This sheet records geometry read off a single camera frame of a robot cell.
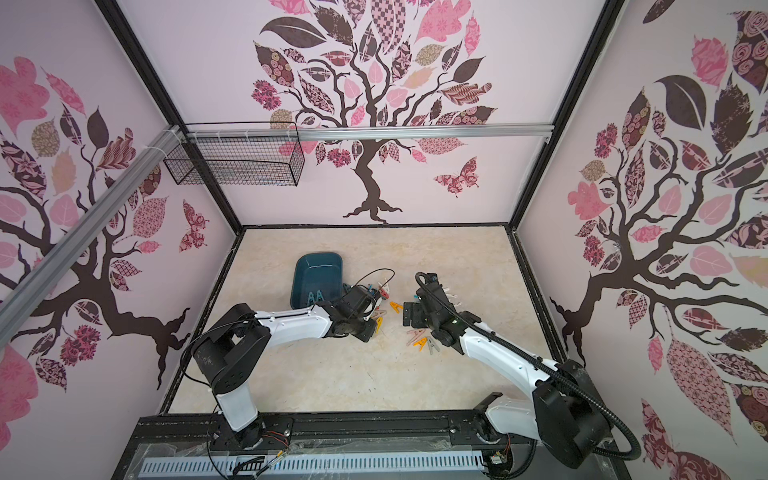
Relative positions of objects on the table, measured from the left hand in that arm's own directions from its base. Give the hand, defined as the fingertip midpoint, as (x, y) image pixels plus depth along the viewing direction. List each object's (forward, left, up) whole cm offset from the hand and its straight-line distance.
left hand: (370, 332), depth 92 cm
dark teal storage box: (+20, +19, +3) cm, 28 cm away
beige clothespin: (-2, -14, +1) cm, 14 cm away
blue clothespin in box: (+11, +20, +2) cm, 23 cm away
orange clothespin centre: (+9, -8, +1) cm, 12 cm away
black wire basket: (+46, +41, +35) cm, 71 cm away
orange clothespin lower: (-4, -16, +2) cm, 16 cm away
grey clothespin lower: (-5, -19, +2) cm, 19 cm away
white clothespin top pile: (+6, -5, +17) cm, 18 cm away
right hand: (+3, -14, +10) cm, 18 cm away
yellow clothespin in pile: (-2, -3, +8) cm, 9 cm away
